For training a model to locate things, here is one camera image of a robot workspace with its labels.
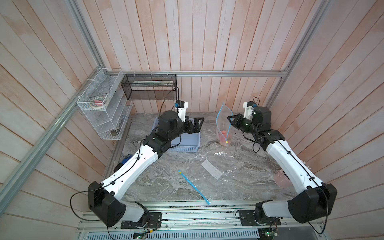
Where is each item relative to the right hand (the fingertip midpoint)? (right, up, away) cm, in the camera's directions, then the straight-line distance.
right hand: (226, 116), depth 77 cm
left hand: (-16, -3, -6) cm, 18 cm away
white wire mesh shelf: (-62, -3, +1) cm, 62 cm away
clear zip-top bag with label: (-5, -34, +14) cm, 37 cm away
